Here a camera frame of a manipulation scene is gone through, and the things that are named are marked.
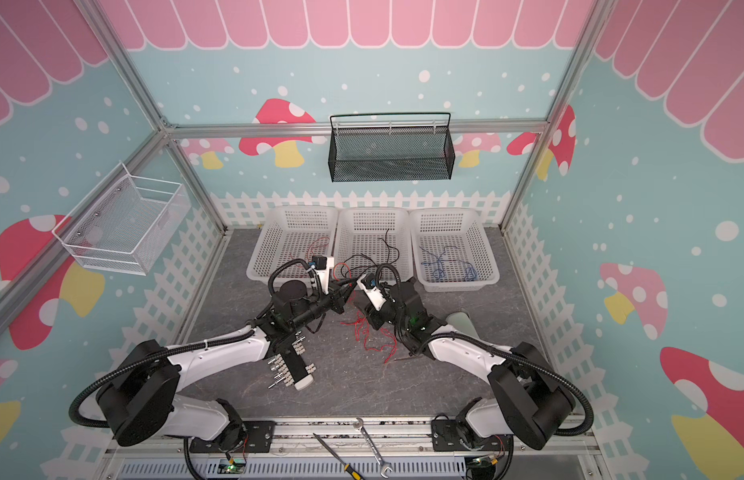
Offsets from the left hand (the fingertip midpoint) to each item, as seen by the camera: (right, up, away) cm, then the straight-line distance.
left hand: (358, 286), depth 79 cm
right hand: (0, -3, +3) cm, 5 cm away
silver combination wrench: (+7, -42, -8) cm, 43 cm away
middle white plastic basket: (+1, +15, +37) cm, 40 cm away
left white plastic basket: (-29, +18, +38) cm, 51 cm away
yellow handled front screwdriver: (-3, -42, -8) cm, 43 cm away
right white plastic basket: (+32, +10, +33) cm, 47 cm away
